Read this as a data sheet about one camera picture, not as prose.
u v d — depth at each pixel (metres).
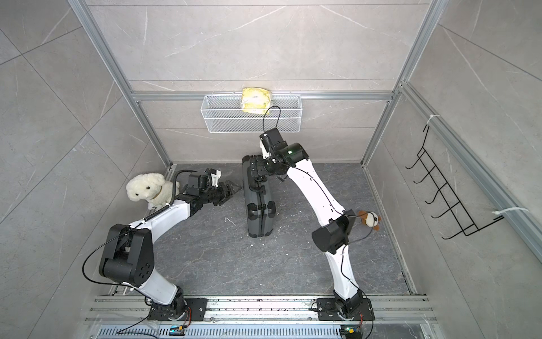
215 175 0.83
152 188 0.89
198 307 0.73
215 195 0.78
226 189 0.80
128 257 0.45
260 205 0.76
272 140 0.60
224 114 1.01
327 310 0.72
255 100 0.85
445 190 0.68
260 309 0.75
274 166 0.60
